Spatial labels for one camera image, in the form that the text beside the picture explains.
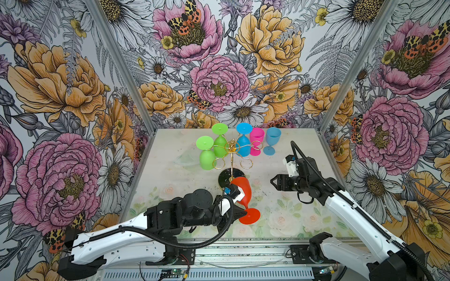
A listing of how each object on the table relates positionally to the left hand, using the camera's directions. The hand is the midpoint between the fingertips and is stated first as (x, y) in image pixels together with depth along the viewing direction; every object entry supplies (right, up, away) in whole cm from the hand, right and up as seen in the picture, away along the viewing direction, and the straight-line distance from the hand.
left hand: (241, 216), depth 59 cm
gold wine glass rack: (-3, +23, +15) cm, 28 cm away
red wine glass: (+4, 0, 0) cm, 4 cm away
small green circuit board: (-26, -27, +12) cm, 39 cm away
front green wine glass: (-14, +17, +20) cm, 30 cm away
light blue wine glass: (+21, +30, +43) cm, 56 cm away
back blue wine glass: (+2, +24, +20) cm, 31 cm away
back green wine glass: (-8, +24, +25) cm, 36 cm away
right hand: (+17, +5, +19) cm, 27 cm away
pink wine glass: (+11, +29, +41) cm, 51 cm away
